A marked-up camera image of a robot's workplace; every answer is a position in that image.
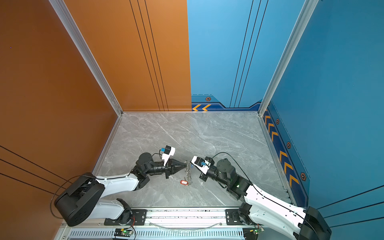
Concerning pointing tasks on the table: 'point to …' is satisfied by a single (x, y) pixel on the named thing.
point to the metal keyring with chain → (188, 174)
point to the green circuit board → (122, 232)
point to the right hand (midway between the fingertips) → (191, 161)
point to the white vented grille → (160, 234)
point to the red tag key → (183, 182)
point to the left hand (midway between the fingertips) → (185, 166)
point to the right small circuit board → (258, 230)
